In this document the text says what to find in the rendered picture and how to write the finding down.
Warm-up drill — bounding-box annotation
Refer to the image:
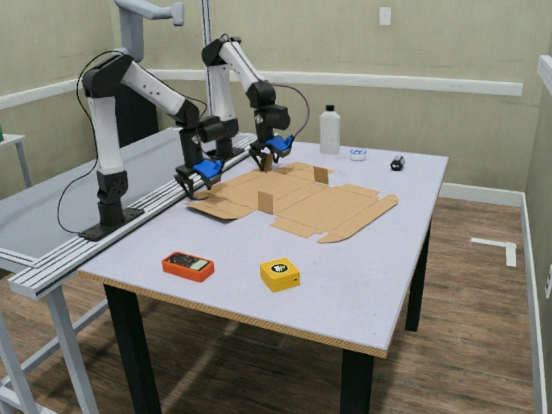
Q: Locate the flat brown cardboard box blank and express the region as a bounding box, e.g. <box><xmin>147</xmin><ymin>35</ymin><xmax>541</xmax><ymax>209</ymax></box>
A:
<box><xmin>183</xmin><ymin>153</ymin><xmax>399</xmax><ymax>244</ymax></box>

